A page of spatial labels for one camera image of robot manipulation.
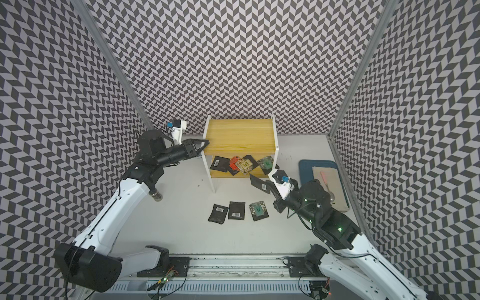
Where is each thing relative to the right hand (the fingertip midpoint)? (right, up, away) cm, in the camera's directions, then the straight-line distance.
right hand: (269, 186), depth 64 cm
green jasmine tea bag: (-2, -16, +24) cm, 29 cm away
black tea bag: (-3, 0, +1) cm, 4 cm away
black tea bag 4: (-6, +8, +23) cm, 25 cm away
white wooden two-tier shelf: (-12, +18, +9) cm, 23 cm away
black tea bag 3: (-21, +6, +22) cm, 31 cm away
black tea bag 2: (-21, -18, +24) cm, 37 cm away
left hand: (-23, +15, +5) cm, 28 cm away
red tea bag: (-14, +7, +21) cm, 26 cm away
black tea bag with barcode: (-13, -17, +25) cm, 32 cm away
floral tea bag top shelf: (+1, +6, +22) cm, 23 cm away
